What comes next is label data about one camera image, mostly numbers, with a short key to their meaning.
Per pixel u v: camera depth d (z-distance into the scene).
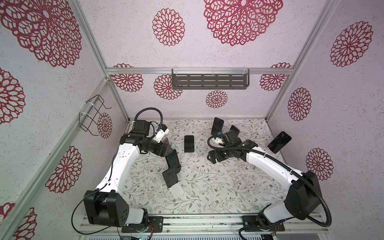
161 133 0.71
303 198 0.42
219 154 0.73
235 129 0.96
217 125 1.03
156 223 0.74
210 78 0.94
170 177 0.93
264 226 0.60
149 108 0.65
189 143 1.06
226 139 0.66
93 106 0.78
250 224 0.73
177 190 0.84
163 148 0.68
